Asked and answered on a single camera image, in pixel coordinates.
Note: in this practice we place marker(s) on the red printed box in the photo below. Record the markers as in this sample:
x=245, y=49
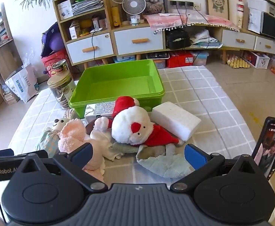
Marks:
x=52, y=61

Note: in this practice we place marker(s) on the framed cat picture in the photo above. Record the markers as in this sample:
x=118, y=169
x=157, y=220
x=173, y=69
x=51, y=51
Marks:
x=154, y=0

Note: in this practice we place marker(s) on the small pink boxes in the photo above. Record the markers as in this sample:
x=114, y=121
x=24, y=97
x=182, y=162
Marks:
x=99, y=23

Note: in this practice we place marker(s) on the white appliance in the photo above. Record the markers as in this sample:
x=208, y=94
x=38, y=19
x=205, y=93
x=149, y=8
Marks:
x=262, y=4

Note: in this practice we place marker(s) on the black microwave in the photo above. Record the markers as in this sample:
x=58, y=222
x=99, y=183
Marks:
x=270, y=26

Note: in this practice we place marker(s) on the white and red carton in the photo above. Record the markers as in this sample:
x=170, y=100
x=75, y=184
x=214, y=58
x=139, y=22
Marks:
x=256, y=60

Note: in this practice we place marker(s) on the clear jar with gold lid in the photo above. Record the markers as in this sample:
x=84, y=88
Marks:
x=60, y=91

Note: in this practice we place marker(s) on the wooden cabinet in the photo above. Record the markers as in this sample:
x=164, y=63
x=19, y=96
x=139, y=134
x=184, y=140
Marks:
x=109, y=21

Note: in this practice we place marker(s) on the yellow orange toy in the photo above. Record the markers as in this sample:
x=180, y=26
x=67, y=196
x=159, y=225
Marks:
x=85, y=27

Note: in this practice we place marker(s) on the white foam block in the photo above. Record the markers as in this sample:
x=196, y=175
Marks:
x=175, y=120

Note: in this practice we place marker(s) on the row of yellow bottles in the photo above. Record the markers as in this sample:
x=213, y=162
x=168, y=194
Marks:
x=237, y=62

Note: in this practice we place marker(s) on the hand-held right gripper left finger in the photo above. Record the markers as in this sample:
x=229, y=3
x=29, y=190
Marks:
x=82, y=152

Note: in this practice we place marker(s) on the grey checkered tablecloth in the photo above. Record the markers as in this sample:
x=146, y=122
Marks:
x=210, y=98

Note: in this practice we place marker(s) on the pink cloth with pompom trim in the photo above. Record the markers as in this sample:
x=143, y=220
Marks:
x=198, y=20

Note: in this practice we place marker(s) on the white cloth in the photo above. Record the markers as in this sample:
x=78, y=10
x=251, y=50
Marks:
x=115, y=154

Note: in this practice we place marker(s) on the tin can with printed label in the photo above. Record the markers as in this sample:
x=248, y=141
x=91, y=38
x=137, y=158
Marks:
x=59, y=68

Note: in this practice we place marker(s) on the black smartphone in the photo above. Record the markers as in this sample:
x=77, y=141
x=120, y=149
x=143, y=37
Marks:
x=272, y=148

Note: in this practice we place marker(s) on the santa plush toy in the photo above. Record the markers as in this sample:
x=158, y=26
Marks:
x=128, y=127

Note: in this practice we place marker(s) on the yellow bottle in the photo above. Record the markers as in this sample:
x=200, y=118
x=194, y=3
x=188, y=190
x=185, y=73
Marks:
x=116, y=16

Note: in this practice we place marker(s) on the white bottle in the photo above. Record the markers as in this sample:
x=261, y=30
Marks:
x=240, y=15

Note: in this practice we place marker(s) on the light green towel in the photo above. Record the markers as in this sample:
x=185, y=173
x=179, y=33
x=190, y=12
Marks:
x=156, y=164

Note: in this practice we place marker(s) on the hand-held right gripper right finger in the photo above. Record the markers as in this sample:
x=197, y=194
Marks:
x=194, y=155

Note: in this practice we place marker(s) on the pink fluffy towel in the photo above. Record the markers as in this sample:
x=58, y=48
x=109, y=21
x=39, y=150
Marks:
x=71, y=134

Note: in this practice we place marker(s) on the white desk fan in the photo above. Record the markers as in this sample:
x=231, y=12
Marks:
x=134, y=4

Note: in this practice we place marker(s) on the black bag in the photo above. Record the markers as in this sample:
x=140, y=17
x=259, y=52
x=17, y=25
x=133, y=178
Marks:
x=177, y=40

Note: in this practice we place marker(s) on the framed cartoon picture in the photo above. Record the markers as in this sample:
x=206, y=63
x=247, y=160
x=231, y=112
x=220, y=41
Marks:
x=216, y=2

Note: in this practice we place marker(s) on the stack of newspapers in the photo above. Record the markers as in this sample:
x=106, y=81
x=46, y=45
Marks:
x=88, y=4

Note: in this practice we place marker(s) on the blue and white milk carton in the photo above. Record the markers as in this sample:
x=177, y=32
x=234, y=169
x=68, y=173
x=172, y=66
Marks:
x=99, y=109

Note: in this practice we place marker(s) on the wall power outlets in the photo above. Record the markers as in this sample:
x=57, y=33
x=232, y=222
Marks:
x=184, y=4

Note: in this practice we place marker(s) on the white paper bag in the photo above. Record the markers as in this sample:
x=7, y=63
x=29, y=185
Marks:
x=22, y=82

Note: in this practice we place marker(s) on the clear plastic container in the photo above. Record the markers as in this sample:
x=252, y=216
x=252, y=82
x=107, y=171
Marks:
x=200, y=58

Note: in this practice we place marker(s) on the white cardboard box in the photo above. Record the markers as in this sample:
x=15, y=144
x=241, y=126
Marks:
x=65, y=9

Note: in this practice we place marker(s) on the small white cup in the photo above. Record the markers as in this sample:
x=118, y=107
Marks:
x=135, y=20

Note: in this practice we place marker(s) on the small white carton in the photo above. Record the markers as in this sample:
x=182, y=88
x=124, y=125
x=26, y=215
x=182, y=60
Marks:
x=73, y=31

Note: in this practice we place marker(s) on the green plastic bin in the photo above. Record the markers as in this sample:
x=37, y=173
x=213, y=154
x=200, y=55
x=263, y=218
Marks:
x=118, y=82

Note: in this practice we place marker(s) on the red storage box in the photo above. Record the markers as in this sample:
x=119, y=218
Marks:
x=180, y=60

